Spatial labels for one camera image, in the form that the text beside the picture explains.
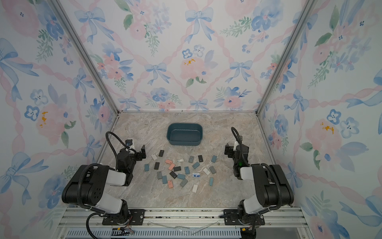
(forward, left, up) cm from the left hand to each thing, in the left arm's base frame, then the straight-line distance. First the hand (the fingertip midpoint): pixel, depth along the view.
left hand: (137, 145), depth 92 cm
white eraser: (-4, -9, -7) cm, 12 cm away
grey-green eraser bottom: (-20, -29, -8) cm, 36 cm away
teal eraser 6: (-19, -45, -7) cm, 50 cm away
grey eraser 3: (-13, -46, -7) cm, 49 cm away
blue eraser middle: (-13, -31, -7) cm, 34 cm away
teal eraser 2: (-5, -48, -8) cm, 49 cm away
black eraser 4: (-12, -24, -7) cm, 28 cm away
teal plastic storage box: (+14, -28, -7) cm, 32 cm away
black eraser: (-1, -14, -8) cm, 16 cm away
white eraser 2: (-13, -43, -7) cm, 45 cm away
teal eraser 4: (-19, -18, -7) cm, 27 cm away
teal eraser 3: (-9, -36, -8) cm, 38 cm away
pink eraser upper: (-7, -19, -7) cm, 22 cm away
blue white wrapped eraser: (-16, -36, -7) cm, 40 cm away
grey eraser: (-5, -33, -8) cm, 34 cm away
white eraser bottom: (-23, -36, -8) cm, 43 cm away
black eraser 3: (-5, -39, -8) cm, 40 cm away
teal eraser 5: (-16, -27, -9) cm, 33 cm away
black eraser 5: (-16, -23, -7) cm, 29 cm away
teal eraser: (-11, -6, -7) cm, 15 cm away
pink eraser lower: (-11, -21, -7) cm, 25 cm away
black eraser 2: (-11, -12, -7) cm, 18 cm away
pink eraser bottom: (-22, -22, -6) cm, 31 cm away
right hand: (+2, -62, -1) cm, 62 cm away
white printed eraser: (-7, -27, -6) cm, 28 cm away
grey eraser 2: (-16, -15, -7) cm, 23 cm away
